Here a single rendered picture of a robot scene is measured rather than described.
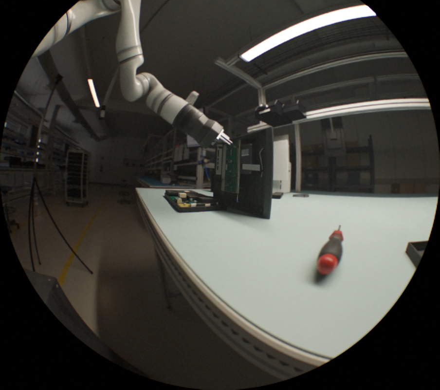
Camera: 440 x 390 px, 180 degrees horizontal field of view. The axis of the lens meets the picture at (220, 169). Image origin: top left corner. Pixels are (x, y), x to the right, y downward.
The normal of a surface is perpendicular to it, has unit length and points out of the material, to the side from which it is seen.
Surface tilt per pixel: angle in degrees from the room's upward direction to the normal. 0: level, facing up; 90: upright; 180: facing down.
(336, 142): 97
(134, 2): 101
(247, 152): 90
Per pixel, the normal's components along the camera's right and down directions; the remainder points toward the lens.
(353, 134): -0.79, -0.07
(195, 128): -0.20, 0.81
